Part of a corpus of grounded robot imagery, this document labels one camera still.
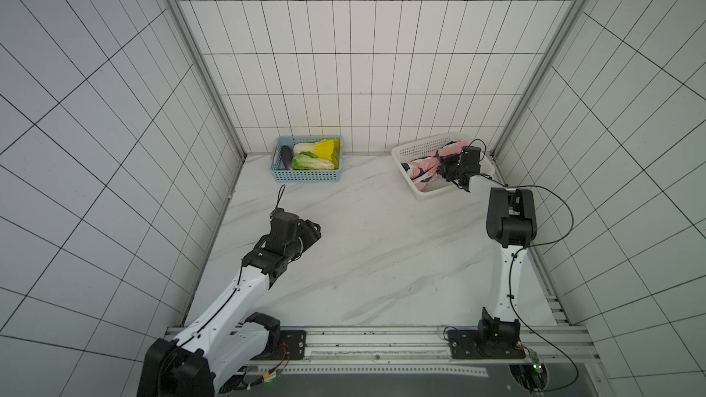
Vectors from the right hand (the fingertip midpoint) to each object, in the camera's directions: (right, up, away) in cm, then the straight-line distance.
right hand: (426, 154), depth 109 cm
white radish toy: (-51, +3, +7) cm, 51 cm away
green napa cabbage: (-47, -3, -1) cm, 48 cm away
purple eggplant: (-58, 0, +5) cm, 58 cm away
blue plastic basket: (-58, -8, -2) cm, 59 cm away
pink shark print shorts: (-2, -7, -2) cm, 8 cm away
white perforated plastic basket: (-8, +1, +3) cm, 8 cm away
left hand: (-42, -28, -25) cm, 56 cm away
